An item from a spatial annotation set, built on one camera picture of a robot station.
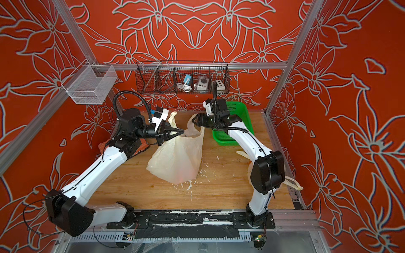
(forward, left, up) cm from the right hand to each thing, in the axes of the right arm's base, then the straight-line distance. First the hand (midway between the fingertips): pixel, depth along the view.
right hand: (193, 119), depth 81 cm
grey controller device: (+23, -5, +7) cm, 24 cm away
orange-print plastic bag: (-22, +6, -3) cm, 23 cm away
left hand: (-17, +3, +11) cm, 20 cm away
